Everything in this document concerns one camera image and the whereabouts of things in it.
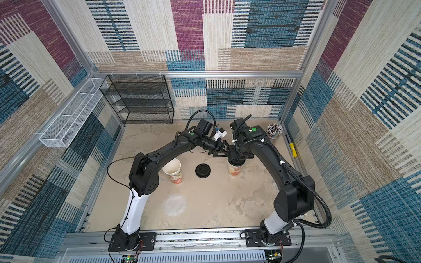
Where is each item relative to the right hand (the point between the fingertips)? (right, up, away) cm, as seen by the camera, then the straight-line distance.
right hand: (239, 159), depth 81 cm
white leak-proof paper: (-32, -23, +2) cm, 39 cm away
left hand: (-3, +1, +2) cm, 4 cm away
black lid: (-1, 0, -2) cm, 2 cm away
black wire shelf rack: (-61, +36, +30) cm, 77 cm away
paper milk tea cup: (-32, -4, -3) cm, 32 cm away
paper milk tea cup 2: (-1, -7, +5) cm, 9 cm away
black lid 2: (-18, -8, +13) cm, 24 cm away
